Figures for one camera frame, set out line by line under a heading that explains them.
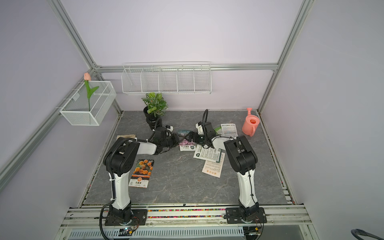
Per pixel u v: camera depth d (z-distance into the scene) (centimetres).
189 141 91
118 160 54
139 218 73
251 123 99
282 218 74
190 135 91
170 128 97
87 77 83
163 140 86
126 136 106
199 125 96
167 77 99
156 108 87
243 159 56
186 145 98
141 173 89
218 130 107
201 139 89
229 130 108
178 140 93
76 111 70
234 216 73
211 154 96
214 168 89
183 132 105
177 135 94
